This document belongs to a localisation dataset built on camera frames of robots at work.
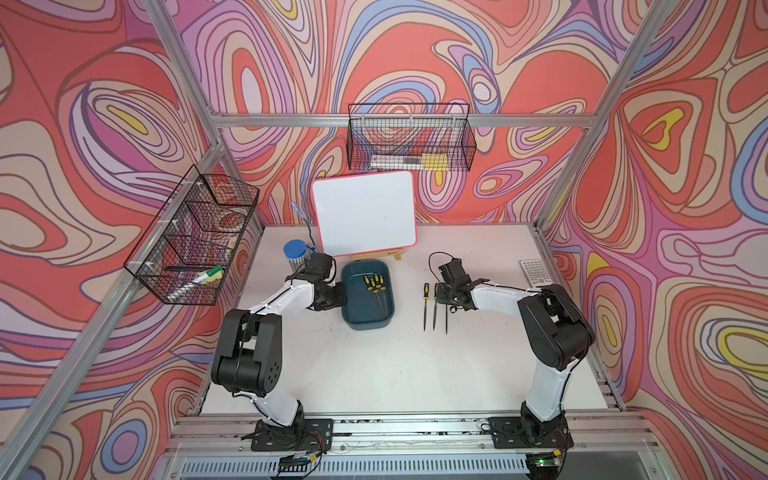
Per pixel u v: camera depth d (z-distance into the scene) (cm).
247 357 46
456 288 77
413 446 73
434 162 82
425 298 99
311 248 101
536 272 104
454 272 79
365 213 101
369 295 99
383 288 101
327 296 80
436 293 96
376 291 99
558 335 50
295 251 86
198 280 70
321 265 75
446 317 93
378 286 101
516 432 73
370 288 101
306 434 72
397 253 107
